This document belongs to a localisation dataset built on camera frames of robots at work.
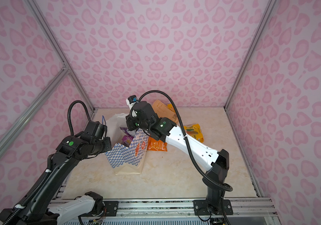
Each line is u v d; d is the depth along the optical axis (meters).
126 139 0.88
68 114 0.50
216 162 0.43
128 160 0.77
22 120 0.63
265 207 0.74
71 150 0.45
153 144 0.95
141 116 0.51
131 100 0.58
